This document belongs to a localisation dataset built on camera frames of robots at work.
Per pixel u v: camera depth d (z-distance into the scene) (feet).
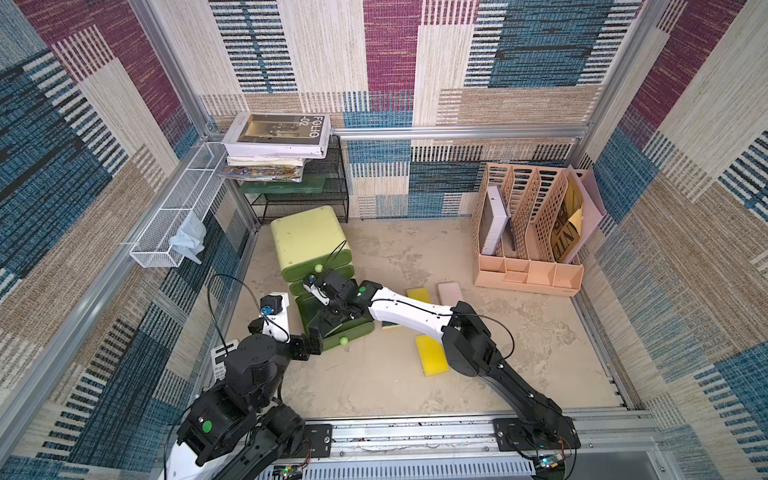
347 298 2.30
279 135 2.73
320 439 2.39
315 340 1.92
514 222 3.77
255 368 1.46
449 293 3.24
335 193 3.75
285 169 2.67
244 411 1.51
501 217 3.07
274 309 1.72
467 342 1.85
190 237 2.19
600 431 2.49
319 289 2.35
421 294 3.26
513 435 2.43
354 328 2.82
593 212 2.72
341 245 2.56
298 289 2.79
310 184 3.24
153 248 2.26
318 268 2.73
